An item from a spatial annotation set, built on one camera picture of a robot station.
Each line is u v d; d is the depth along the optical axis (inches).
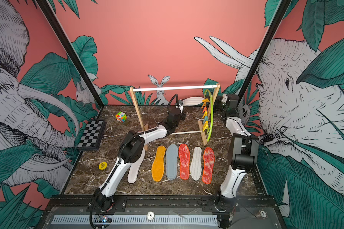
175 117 30.4
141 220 27.6
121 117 42.1
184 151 36.7
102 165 34.6
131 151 24.1
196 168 34.6
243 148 21.1
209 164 34.7
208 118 33.4
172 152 36.7
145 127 40.8
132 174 33.0
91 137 37.8
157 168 34.0
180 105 33.5
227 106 28.9
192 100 36.5
